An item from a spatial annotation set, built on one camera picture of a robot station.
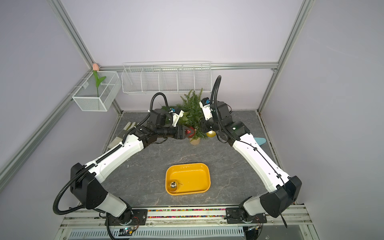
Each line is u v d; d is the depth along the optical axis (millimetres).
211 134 754
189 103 756
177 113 685
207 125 642
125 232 723
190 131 738
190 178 874
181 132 671
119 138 1052
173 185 800
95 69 903
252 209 598
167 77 993
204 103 619
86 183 409
